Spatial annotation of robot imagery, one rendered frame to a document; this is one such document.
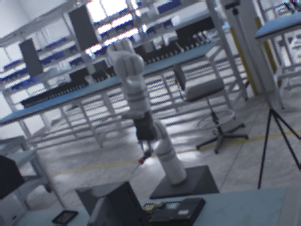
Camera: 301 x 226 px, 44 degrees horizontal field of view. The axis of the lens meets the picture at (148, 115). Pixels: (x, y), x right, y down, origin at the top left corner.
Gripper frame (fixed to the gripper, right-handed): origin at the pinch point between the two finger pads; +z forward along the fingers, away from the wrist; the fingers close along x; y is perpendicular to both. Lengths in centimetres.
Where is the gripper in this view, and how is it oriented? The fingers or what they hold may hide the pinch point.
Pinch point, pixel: (148, 155)
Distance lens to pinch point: 144.1
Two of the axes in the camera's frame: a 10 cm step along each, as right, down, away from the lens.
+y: 4.3, -4.3, 8.0
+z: 2.3, 9.0, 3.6
